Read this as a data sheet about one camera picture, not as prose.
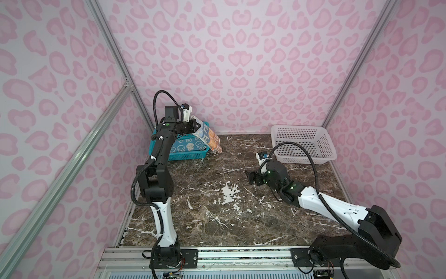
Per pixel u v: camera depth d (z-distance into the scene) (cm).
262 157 71
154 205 57
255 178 73
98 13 69
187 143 112
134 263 73
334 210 47
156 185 56
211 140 98
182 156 104
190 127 83
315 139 114
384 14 71
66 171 57
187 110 85
